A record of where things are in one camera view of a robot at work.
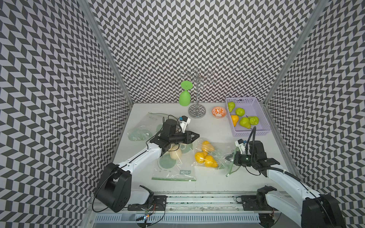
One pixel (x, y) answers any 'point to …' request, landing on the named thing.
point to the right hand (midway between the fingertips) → (226, 160)
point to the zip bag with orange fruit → (209, 154)
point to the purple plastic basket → (245, 113)
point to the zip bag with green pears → (148, 126)
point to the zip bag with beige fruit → (176, 163)
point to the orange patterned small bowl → (218, 112)
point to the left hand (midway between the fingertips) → (198, 137)
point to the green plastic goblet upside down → (184, 98)
